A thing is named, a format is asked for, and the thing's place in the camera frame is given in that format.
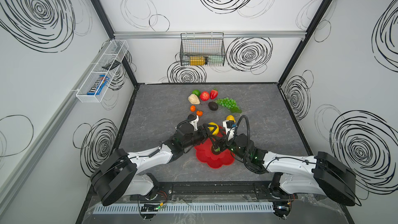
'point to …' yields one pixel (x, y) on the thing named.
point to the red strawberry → (213, 93)
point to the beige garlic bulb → (194, 99)
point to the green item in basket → (215, 59)
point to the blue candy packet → (98, 85)
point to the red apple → (204, 96)
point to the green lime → (196, 92)
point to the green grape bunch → (230, 103)
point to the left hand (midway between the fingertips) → (217, 130)
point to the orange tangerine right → (199, 113)
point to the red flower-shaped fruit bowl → (204, 153)
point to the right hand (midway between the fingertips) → (213, 132)
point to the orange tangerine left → (193, 108)
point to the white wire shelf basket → (115, 50)
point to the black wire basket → (202, 49)
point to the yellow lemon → (211, 128)
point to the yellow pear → (230, 117)
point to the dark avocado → (213, 106)
